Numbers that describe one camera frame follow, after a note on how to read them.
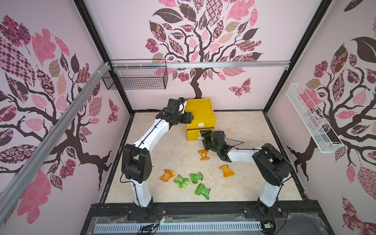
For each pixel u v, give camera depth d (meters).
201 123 0.87
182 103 0.73
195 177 0.85
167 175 0.85
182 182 0.83
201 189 0.81
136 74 1.63
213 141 0.75
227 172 0.87
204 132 0.85
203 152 0.94
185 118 0.79
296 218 0.72
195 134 0.91
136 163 0.48
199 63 0.95
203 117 0.87
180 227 0.70
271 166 0.49
